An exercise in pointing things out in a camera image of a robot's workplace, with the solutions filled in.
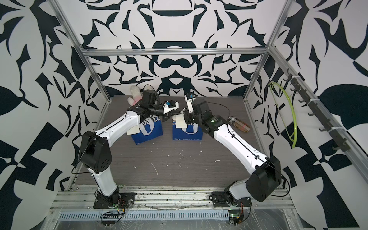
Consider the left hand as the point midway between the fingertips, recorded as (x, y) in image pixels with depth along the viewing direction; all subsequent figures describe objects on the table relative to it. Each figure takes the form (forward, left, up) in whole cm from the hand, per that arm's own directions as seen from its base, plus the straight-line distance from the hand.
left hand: (179, 108), depth 82 cm
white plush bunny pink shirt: (+27, +32, -16) cm, 45 cm away
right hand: (-3, -4, +3) cm, 6 cm away
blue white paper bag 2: (-9, -8, -13) cm, 17 cm away
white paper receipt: (-5, 0, -7) cm, 9 cm away
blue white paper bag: (-5, +17, -12) cm, 22 cm away
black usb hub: (-47, +35, -27) cm, 65 cm away
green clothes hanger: (-8, -55, +1) cm, 56 cm away
